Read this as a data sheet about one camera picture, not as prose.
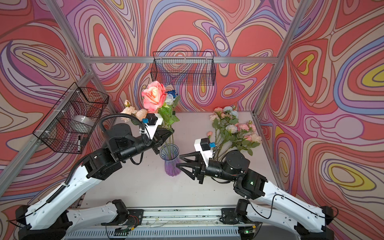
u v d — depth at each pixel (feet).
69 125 2.38
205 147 1.44
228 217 2.41
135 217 2.37
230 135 3.31
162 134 1.69
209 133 3.40
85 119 2.42
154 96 1.29
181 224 2.37
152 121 1.46
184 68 3.17
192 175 1.58
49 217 1.23
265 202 1.45
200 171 1.50
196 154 1.68
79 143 2.36
